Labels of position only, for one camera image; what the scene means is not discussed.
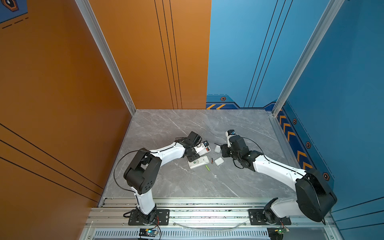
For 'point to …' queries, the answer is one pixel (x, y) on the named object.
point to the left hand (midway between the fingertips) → (193, 150)
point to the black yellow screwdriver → (218, 144)
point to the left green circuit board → (148, 232)
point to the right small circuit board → (281, 231)
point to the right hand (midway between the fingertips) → (220, 147)
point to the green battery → (207, 168)
